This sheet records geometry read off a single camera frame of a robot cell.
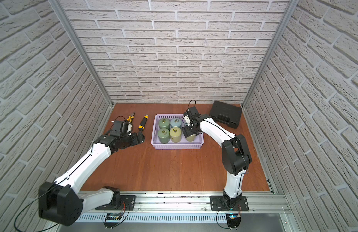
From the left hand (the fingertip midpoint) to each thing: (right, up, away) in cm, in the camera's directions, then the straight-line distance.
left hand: (140, 136), depth 83 cm
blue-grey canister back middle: (+20, +8, +14) cm, 26 cm away
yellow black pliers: (-17, +10, +26) cm, 33 cm away
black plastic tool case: (+62, +13, +25) cm, 68 cm away
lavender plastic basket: (+26, -6, +7) cm, 27 cm away
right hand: (+31, +3, +10) cm, 33 cm away
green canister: (+12, -1, +8) cm, 15 cm away
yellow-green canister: (+20, 0, +9) cm, 22 cm away
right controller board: (+51, -40, -13) cm, 66 cm away
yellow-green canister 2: (+30, -2, +5) cm, 31 cm away
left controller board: (-11, -41, -11) cm, 44 cm away
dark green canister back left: (+12, +7, +14) cm, 20 cm away
